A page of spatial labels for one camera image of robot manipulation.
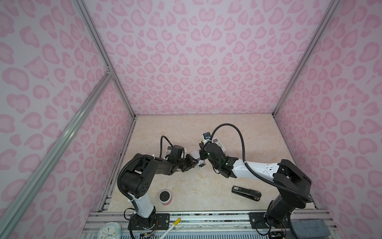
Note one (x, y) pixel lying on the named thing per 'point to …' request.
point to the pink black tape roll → (165, 197)
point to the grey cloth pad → (311, 229)
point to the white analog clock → (111, 230)
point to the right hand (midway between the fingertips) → (201, 142)
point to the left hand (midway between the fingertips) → (199, 160)
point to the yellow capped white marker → (176, 222)
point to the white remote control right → (215, 140)
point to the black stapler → (245, 192)
